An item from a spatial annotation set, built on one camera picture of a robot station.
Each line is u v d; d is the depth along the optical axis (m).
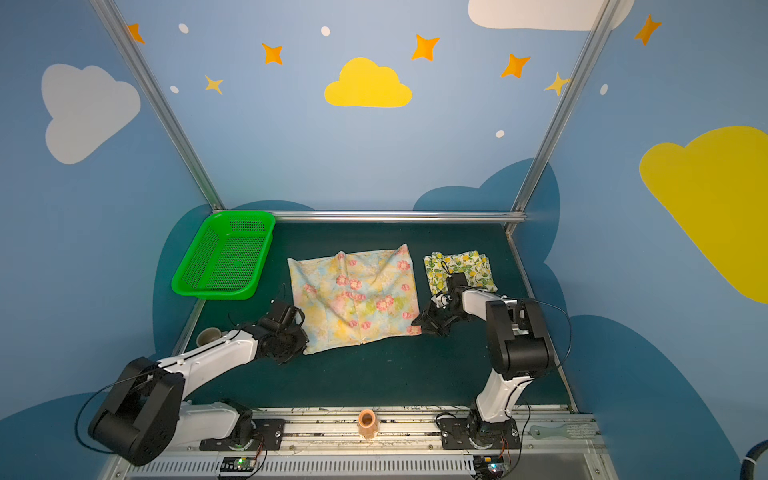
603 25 0.71
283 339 0.73
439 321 0.84
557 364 0.48
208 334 0.87
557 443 0.75
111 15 0.69
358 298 1.01
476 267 1.07
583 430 0.75
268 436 0.74
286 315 0.72
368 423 0.66
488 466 0.71
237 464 0.71
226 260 1.11
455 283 0.82
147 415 0.41
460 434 0.75
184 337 0.96
